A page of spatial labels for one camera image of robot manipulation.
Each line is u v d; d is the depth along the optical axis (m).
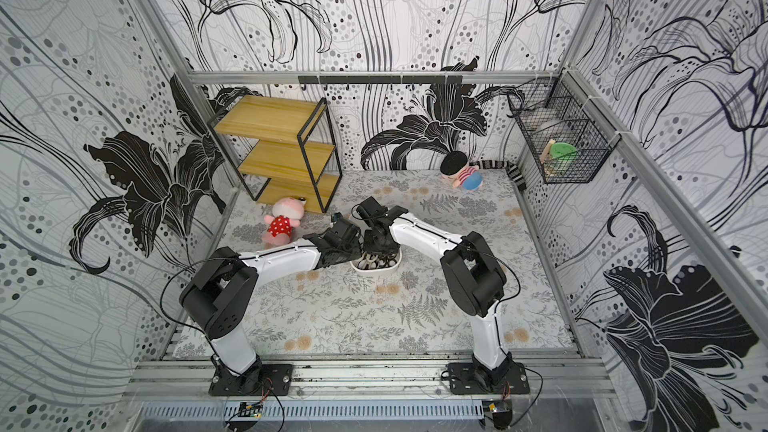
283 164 0.96
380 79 0.92
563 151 0.78
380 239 0.67
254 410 0.72
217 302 0.46
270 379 0.73
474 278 0.50
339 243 0.71
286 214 0.98
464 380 0.71
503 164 1.18
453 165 1.14
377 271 0.90
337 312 0.84
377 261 0.91
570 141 0.80
